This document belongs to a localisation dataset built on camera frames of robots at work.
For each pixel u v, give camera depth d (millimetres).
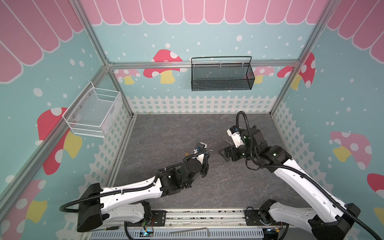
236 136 643
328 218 390
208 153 711
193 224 732
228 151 634
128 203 463
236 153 622
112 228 709
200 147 593
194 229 716
